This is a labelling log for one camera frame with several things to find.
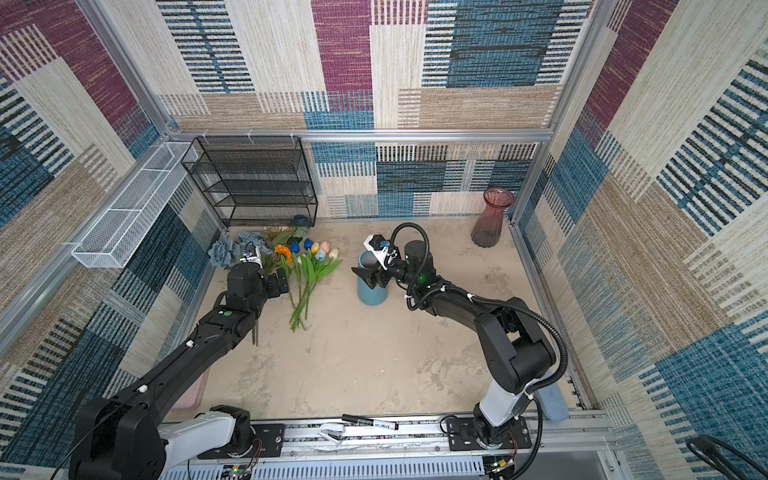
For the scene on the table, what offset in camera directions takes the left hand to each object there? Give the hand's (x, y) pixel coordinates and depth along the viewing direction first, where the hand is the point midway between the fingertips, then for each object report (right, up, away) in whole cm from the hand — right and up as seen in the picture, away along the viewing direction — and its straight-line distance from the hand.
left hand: (265, 267), depth 84 cm
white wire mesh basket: (-31, +6, -14) cm, 34 cm away
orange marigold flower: (-2, +5, +22) cm, 22 cm away
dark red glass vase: (+69, +11, +26) cm, 74 cm away
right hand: (+27, +2, +1) cm, 27 cm away
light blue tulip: (+10, +3, +22) cm, 24 cm away
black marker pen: (+27, -38, -8) cm, 47 cm away
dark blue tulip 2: (+4, +7, +27) cm, 29 cm away
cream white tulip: (+14, +3, +24) cm, 28 cm away
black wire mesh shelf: (-15, +30, +27) cm, 42 cm away
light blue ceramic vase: (+27, -9, +8) cm, 30 cm away
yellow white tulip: (+8, +6, +25) cm, 27 cm away
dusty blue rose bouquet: (-18, +4, +13) cm, 22 cm away
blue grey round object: (+74, -33, -9) cm, 82 cm away
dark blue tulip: (+1, +6, +23) cm, 24 cm away
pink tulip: (+12, +6, +25) cm, 28 cm away
